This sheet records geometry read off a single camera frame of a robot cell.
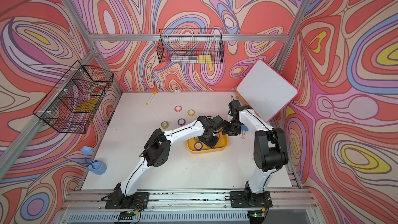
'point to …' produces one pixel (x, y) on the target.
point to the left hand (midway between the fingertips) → (213, 144)
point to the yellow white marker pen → (154, 94)
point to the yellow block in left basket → (88, 106)
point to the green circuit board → (127, 215)
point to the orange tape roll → (190, 112)
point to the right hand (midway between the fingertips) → (227, 136)
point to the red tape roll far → (178, 109)
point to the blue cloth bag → (96, 166)
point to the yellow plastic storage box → (221, 143)
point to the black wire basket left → (70, 104)
